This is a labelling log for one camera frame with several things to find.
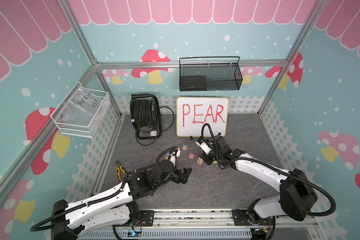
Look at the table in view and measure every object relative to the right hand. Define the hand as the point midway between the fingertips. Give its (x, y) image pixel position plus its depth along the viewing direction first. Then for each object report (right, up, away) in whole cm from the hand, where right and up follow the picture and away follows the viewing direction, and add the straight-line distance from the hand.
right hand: (201, 153), depth 86 cm
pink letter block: (-5, -3, +9) cm, 11 cm away
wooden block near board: (-10, +1, +14) cm, 17 cm away
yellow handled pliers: (-50, -9, +6) cm, 52 cm away
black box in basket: (-6, +42, +3) cm, 42 cm away
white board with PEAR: (-5, +25, +14) cm, 29 cm away
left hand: (-10, -6, -13) cm, 18 cm away
